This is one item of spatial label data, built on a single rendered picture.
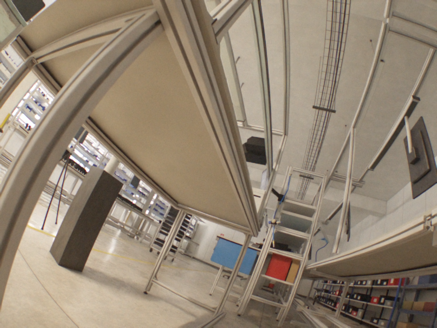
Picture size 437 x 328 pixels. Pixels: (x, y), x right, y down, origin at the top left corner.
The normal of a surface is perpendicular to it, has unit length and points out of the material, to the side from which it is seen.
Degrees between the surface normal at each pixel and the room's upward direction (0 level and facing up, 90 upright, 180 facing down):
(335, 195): 90
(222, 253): 90
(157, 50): 180
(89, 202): 90
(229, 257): 90
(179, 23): 180
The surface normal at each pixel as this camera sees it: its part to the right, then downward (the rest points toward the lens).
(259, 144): -0.22, -0.49
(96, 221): 0.85, 0.14
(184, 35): -0.37, 0.84
